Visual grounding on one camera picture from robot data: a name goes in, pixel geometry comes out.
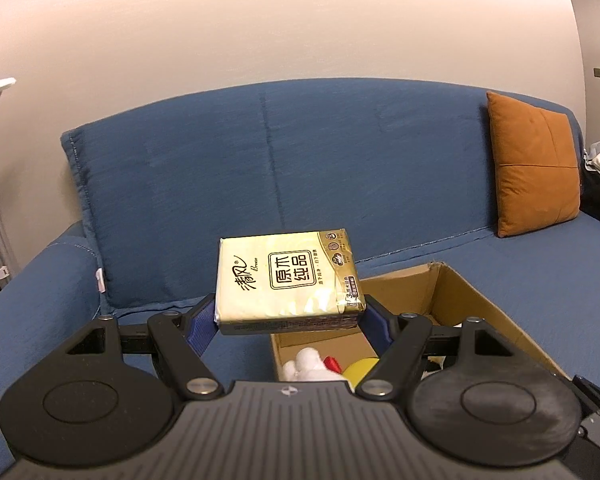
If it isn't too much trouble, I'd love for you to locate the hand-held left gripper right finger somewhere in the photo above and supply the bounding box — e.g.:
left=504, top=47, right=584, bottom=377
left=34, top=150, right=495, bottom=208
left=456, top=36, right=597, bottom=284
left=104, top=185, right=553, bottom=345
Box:
left=355, top=294, right=528, bottom=401

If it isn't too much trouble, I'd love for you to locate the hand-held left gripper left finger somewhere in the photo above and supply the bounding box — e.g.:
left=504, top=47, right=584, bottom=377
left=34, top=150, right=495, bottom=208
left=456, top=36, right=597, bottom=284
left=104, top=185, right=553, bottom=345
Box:
left=55, top=294, right=221, bottom=401

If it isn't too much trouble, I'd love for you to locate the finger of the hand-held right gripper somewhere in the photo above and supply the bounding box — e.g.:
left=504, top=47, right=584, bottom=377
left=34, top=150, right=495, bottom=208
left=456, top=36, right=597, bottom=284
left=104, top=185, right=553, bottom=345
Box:
left=571, top=374, right=600, bottom=417

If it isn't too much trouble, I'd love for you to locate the yellow round item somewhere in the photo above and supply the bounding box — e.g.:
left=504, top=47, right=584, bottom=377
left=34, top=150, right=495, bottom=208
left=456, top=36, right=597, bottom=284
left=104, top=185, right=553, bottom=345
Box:
left=341, top=357, right=381, bottom=392

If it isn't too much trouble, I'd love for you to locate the white and red plush toy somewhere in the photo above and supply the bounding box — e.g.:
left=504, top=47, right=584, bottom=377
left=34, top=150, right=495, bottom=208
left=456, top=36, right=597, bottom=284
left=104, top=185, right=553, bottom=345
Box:
left=279, top=347, right=348, bottom=385

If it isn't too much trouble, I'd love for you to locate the cream tissue pack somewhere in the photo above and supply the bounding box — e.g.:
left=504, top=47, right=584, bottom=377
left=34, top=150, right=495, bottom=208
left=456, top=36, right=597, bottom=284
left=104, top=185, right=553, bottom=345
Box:
left=214, top=228, right=369, bottom=336

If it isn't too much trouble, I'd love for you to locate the cardboard box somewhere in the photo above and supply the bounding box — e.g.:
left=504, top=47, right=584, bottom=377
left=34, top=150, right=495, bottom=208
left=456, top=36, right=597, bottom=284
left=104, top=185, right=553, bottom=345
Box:
left=269, top=261, right=573, bottom=391

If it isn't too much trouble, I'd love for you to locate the blue fabric sofa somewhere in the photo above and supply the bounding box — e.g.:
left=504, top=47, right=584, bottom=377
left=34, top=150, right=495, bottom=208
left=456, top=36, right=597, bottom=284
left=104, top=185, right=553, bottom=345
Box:
left=0, top=77, right=600, bottom=411

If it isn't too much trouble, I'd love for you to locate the black garment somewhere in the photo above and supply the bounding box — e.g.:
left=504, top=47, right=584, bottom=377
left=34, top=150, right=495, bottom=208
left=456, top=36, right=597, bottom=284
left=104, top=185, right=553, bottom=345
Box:
left=579, top=162, right=600, bottom=231

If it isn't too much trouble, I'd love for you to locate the orange square cushion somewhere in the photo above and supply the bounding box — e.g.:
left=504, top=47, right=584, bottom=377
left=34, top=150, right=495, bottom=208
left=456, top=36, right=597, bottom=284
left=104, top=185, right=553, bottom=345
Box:
left=486, top=91, right=582, bottom=239

